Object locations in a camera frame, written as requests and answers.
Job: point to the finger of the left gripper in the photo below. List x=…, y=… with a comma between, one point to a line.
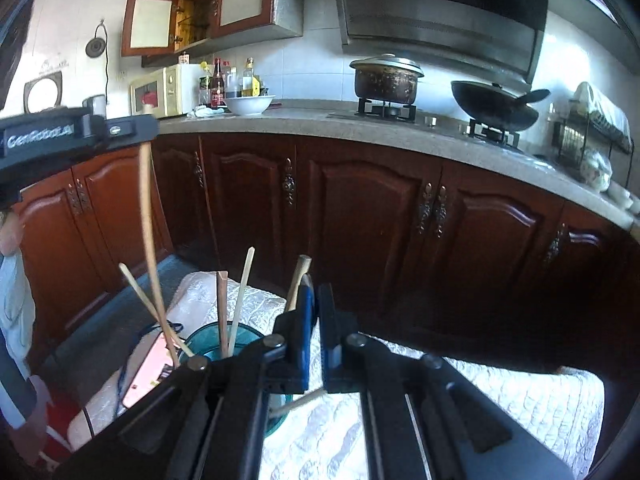
x=125, y=132

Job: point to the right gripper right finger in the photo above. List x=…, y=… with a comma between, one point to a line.
x=343, y=349

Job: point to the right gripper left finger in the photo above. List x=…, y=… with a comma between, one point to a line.
x=287, y=360

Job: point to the wooden chopstick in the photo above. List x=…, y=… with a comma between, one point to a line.
x=152, y=309
x=222, y=312
x=145, y=163
x=249, y=258
x=302, y=267
x=306, y=398

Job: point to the left hand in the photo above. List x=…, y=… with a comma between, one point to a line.
x=11, y=234

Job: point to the white microwave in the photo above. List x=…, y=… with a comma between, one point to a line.
x=168, y=92

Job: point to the white quilted cloth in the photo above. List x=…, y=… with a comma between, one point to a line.
x=421, y=417

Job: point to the brown glass bottle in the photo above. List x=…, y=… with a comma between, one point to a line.
x=217, y=85

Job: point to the white bowl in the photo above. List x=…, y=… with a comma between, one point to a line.
x=248, y=105

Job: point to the yellow oil bottle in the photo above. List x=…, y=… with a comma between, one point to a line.
x=250, y=83

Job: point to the dark cooking pot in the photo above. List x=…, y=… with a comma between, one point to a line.
x=387, y=77

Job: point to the black wok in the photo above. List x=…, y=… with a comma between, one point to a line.
x=493, y=107

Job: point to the black dish rack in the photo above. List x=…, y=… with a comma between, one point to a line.
x=592, y=122

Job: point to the steel range hood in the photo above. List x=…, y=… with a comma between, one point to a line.
x=497, y=40

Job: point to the wooden wall cabinet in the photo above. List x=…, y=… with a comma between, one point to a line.
x=160, y=30

